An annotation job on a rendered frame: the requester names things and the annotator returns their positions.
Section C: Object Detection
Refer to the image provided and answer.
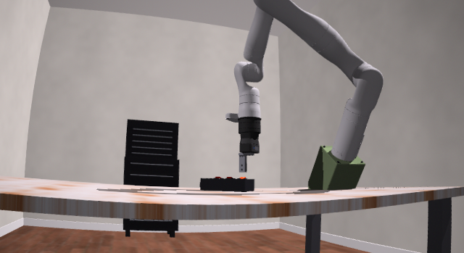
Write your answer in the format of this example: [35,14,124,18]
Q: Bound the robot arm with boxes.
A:
[234,0,384,161]

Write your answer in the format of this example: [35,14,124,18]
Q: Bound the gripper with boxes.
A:
[225,102,261,173]

